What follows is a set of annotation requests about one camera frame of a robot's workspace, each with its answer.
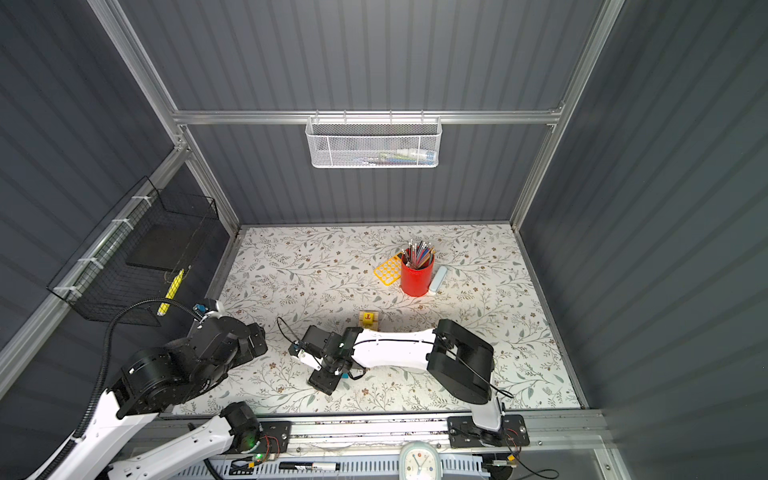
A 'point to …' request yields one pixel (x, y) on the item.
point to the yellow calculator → (390, 271)
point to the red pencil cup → (416, 282)
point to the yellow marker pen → (164, 307)
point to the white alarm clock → (420, 460)
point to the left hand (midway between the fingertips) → (250, 339)
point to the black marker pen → (328, 466)
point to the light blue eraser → (439, 276)
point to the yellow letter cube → (368, 319)
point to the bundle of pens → (420, 256)
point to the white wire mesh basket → (373, 143)
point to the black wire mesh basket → (130, 271)
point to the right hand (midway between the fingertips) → (323, 379)
